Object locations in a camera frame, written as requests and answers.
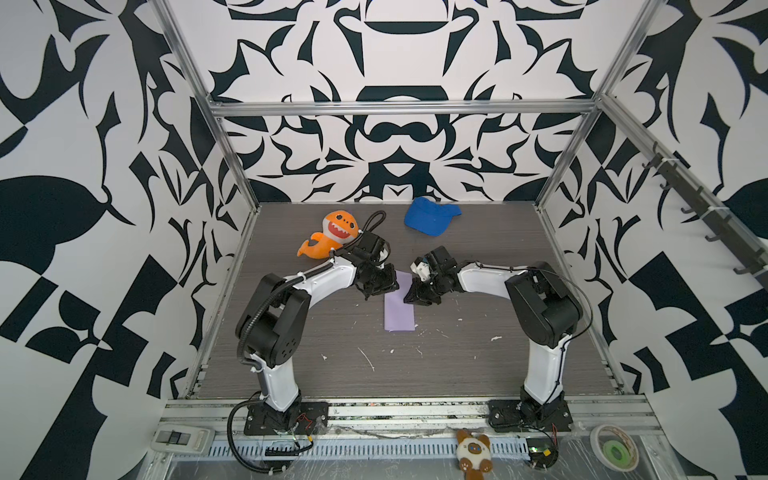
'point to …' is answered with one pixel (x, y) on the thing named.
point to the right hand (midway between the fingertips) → (407, 298)
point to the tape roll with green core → (614, 447)
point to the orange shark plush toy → (339, 227)
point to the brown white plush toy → (474, 454)
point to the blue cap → (430, 218)
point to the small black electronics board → (543, 453)
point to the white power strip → (182, 439)
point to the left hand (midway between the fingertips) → (402, 281)
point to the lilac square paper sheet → (399, 315)
